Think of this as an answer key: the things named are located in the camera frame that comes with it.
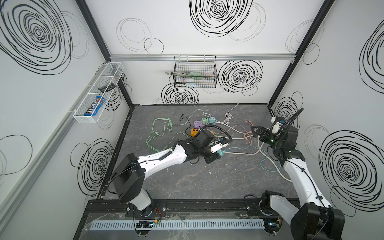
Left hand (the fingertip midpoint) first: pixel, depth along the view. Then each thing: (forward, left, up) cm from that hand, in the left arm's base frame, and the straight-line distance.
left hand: (220, 152), depth 79 cm
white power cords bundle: (+9, -28, -13) cm, 32 cm away
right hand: (+12, -21, +6) cm, 26 cm away
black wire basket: (+73, +14, +2) cm, 74 cm away
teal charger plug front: (-1, 0, +2) cm, 2 cm away
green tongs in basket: (+42, +15, +19) cm, 48 cm away
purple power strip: (+28, +12, -11) cm, 32 cm away
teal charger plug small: (+28, +2, -8) cm, 29 cm away
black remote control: (+26, +61, +21) cm, 69 cm away
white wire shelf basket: (+41, +67, +20) cm, 81 cm away
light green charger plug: (+28, +7, -8) cm, 29 cm away
